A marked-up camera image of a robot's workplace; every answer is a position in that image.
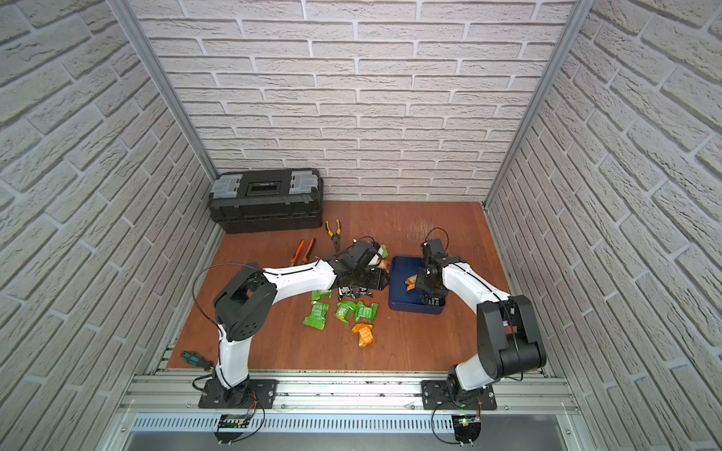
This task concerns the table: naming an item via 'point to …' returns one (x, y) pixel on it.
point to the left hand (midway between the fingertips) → (390, 279)
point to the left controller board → (230, 427)
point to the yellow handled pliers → (337, 236)
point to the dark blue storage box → (402, 268)
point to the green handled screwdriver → (195, 359)
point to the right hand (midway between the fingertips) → (430, 285)
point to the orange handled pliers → (306, 255)
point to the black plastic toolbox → (268, 201)
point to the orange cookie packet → (365, 332)
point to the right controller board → (466, 427)
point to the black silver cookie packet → (348, 290)
